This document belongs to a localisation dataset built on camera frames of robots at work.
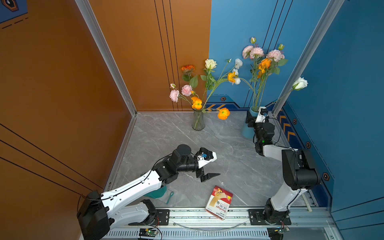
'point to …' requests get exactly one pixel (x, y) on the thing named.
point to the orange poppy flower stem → (224, 113)
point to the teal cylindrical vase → (248, 132)
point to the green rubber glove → (163, 194)
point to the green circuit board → (147, 232)
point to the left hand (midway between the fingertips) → (216, 161)
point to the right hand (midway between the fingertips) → (254, 110)
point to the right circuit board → (277, 233)
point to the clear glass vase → (198, 121)
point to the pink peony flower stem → (186, 90)
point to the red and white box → (219, 203)
